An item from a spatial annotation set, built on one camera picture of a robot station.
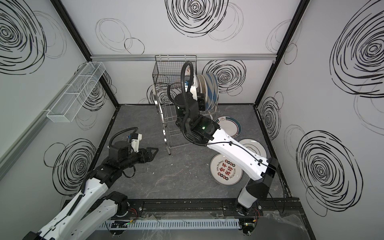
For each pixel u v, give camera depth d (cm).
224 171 86
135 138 69
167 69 97
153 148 69
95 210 57
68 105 74
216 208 75
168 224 96
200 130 44
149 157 68
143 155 67
